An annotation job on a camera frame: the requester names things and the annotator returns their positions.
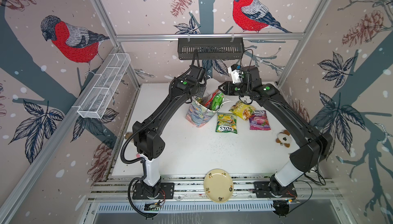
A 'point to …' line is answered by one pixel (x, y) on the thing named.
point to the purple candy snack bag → (258, 120)
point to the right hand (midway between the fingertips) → (218, 88)
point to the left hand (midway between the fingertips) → (198, 87)
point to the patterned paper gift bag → (198, 114)
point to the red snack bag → (207, 104)
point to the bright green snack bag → (217, 102)
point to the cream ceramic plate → (218, 185)
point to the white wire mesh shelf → (102, 86)
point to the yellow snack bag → (243, 111)
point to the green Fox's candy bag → (226, 122)
